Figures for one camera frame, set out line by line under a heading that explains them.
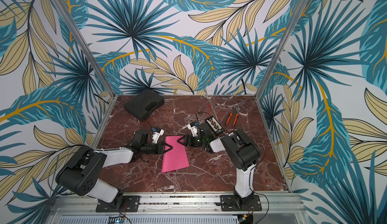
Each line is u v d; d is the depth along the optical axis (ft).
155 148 2.58
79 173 1.45
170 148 2.80
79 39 2.77
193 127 2.89
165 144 2.69
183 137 2.77
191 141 2.75
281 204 2.51
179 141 2.89
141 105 3.60
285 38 2.81
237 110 3.61
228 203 2.40
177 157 2.86
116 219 2.36
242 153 1.68
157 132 2.73
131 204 2.39
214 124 3.36
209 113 3.60
